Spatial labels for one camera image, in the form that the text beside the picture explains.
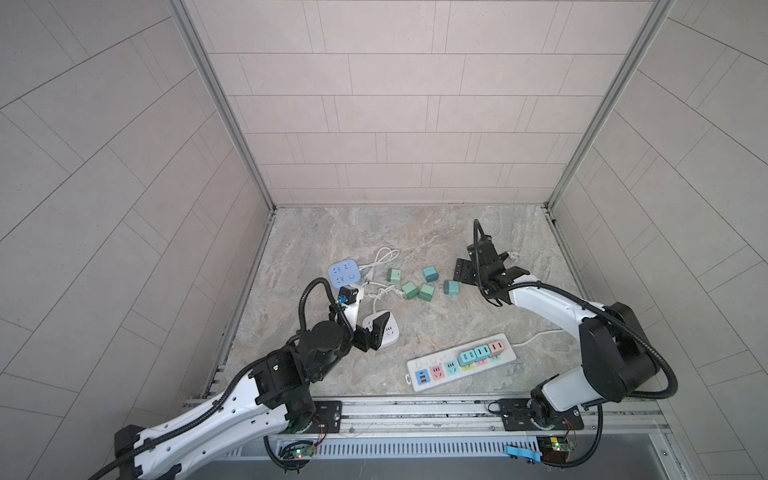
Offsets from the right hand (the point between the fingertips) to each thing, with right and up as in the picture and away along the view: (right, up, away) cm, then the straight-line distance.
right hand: (462, 269), depth 91 cm
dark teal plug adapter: (-3, -20, -17) cm, 27 cm away
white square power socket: (-22, -17, -9) cm, 29 cm away
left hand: (-24, -6, -23) cm, 33 cm away
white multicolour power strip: (-8, -23, -14) cm, 28 cm away
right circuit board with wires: (+16, -38, -23) cm, 48 cm away
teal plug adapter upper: (-10, -2, +4) cm, 11 cm away
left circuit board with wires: (-42, -37, -26) cm, 61 cm away
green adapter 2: (-11, -7, 0) cm, 13 cm away
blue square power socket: (-38, -2, +4) cm, 38 cm away
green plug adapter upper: (-21, -2, +4) cm, 22 cm away
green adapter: (-16, -6, 0) cm, 17 cm away
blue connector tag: (+8, -37, -26) cm, 46 cm away
